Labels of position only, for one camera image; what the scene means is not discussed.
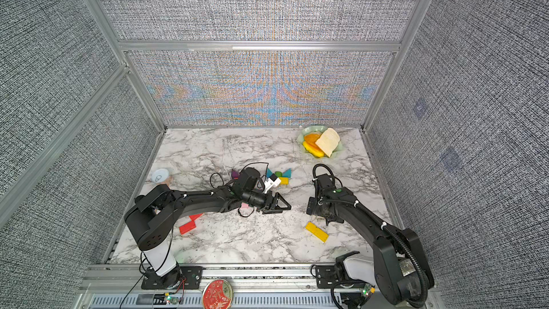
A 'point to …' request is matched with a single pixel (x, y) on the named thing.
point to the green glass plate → (314, 129)
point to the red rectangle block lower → (187, 227)
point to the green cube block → (279, 174)
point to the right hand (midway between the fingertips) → (321, 206)
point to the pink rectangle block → (244, 205)
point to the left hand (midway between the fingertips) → (290, 210)
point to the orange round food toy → (311, 139)
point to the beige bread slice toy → (328, 141)
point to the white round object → (159, 175)
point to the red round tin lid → (217, 294)
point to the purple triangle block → (235, 174)
